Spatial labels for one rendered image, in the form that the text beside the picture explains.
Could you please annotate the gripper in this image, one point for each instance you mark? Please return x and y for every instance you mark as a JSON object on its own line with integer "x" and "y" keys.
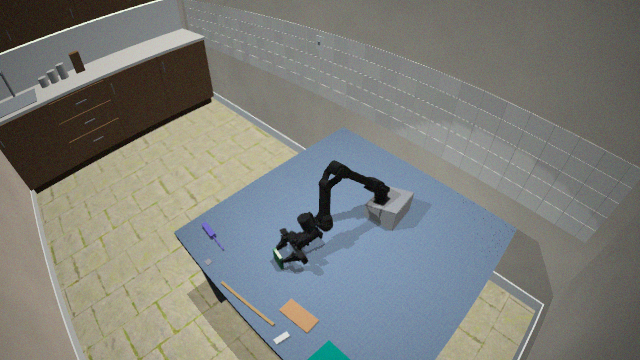
{"x": 293, "y": 257}

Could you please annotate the tan flat bar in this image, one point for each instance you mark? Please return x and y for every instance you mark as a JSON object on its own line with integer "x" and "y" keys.
{"x": 247, "y": 304}

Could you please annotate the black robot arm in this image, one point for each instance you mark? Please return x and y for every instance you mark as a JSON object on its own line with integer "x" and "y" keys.
{"x": 323, "y": 219}

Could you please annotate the tan flat board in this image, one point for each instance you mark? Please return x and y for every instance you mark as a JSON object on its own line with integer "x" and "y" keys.
{"x": 298, "y": 315}

